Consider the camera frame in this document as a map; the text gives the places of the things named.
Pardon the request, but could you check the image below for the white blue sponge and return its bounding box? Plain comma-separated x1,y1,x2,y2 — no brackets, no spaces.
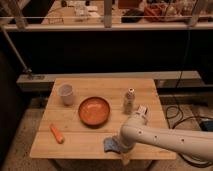
103,137,120,154

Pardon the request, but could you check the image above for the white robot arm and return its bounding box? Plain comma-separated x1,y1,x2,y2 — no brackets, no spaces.
113,112,213,163

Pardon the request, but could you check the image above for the orange ceramic bowl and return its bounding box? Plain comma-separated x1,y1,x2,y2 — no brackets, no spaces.
78,97,110,126

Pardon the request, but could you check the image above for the small white bottle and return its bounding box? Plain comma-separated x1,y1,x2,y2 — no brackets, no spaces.
123,88,135,114

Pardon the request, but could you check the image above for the wooden table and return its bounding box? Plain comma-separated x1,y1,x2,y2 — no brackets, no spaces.
30,77,167,159

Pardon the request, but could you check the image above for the orange carrot toy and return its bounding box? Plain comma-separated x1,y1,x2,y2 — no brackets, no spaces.
50,124,64,144

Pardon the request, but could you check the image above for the black power adapter box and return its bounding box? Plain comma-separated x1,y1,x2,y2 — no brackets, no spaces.
200,120,213,132

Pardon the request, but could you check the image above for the white plastic cup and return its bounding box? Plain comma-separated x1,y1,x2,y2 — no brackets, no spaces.
57,84,74,106

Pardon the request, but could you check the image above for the metal diagonal pole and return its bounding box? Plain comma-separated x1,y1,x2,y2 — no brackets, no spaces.
1,26,32,77

